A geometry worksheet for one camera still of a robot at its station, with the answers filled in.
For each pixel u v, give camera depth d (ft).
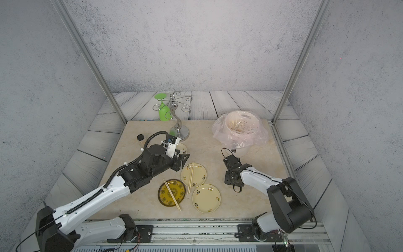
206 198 2.72
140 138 3.25
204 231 2.47
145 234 2.39
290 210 1.40
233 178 2.14
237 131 2.73
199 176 3.01
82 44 2.67
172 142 2.05
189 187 2.84
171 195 2.76
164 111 3.33
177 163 2.09
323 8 2.30
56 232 1.24
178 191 2.85
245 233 2.37
